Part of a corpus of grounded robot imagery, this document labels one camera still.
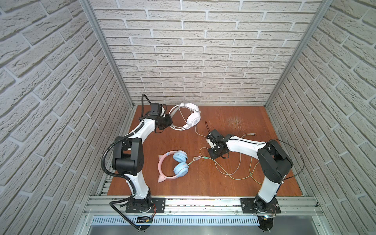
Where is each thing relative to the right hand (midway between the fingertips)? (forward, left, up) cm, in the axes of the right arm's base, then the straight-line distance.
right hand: (213, 153), depth 92 cm
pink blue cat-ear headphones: (-10, +21, +6) cm, 24 cm away
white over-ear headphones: (+13, +11, +21) cm, 27 cm away
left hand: (+21, +25, +12) cm, 35 cm away
